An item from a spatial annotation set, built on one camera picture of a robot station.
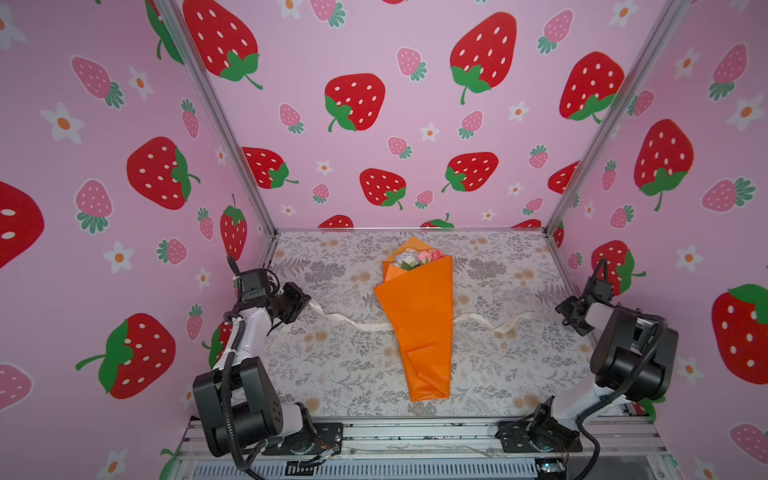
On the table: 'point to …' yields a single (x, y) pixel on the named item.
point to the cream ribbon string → (497, 326)
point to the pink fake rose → (430, 255)
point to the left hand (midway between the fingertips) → (310, 293)
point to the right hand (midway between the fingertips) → (574, 312)
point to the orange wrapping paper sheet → (420, 303)
